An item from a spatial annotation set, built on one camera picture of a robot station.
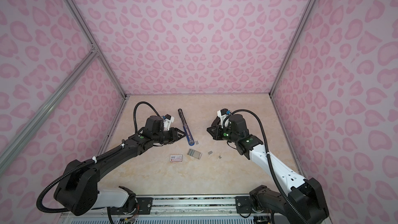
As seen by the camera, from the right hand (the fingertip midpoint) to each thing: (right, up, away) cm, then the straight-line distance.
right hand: (208, 129), depth 76 cm
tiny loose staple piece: (+7, -17, +12) cm, 22 cm away
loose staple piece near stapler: (-6, -11, +19) cm, 22 cm away
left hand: (-12, -2, +5) cm, 13 cm away
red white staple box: (-18, -18, +12) cm, 28 cm away
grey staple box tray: (-8, -16, +14) cm, 22 cm away
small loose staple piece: (+1, -15, +14) cm, 21 cm away
